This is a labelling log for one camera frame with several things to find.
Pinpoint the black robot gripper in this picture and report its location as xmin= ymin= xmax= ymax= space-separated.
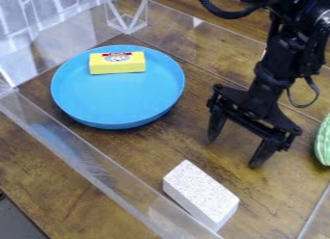
xmin=205 ymin=63 xmax=301 ymax=169

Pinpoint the green bumpy gourd toy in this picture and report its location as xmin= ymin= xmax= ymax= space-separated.
xmin=313 ymin=114 xmax=330 ymax=167

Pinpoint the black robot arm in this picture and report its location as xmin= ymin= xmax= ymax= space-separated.
xmin=205 ymin=0 xmax=330 ymax=168

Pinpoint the blue round plastic tray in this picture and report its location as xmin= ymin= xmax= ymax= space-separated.
xmin=50 ymin=44 xmax=185 ymax=129

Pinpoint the white speckled rectangular block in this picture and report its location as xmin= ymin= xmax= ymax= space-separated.
xmin=162 ymin=160 xmax=239 ymax=231

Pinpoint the yellow rectangular block with label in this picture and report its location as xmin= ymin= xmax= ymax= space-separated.
xmin=89 ymin=51 xmax=145 ymax=75

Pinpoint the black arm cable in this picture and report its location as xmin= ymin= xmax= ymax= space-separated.
xmin=193 ymin=0 xmax=321 ymax=110

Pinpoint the clear acrylic enclosure wall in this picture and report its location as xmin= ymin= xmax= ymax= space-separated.
xmin=0 ymin=0 xmax=330 ymax=239

